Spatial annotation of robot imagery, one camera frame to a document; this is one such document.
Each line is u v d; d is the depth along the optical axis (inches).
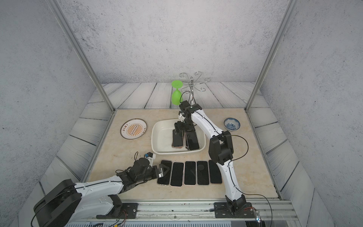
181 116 34.7
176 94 37.8
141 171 26.5
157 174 29.2
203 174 33.6
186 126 32.0
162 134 41.3
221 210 28.0
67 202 16.5
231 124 42.6
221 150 22.7
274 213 28.7
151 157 31.4
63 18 29.1
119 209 26.0
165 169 30.9
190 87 37.4
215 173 33.3
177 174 33.3
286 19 29.3
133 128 42.4
